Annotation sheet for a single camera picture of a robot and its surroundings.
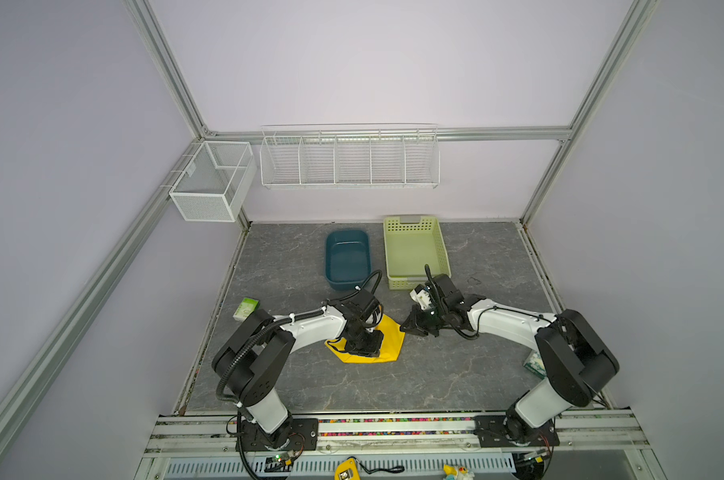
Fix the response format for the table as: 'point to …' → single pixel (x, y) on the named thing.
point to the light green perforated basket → (411, 243)
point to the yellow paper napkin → (392, 343)
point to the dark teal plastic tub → (348, 258)
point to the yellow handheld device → (349, 463)
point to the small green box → (245, 309)
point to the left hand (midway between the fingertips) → (378, 357)
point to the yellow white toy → (457, 473)
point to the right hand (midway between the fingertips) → (400, 330)
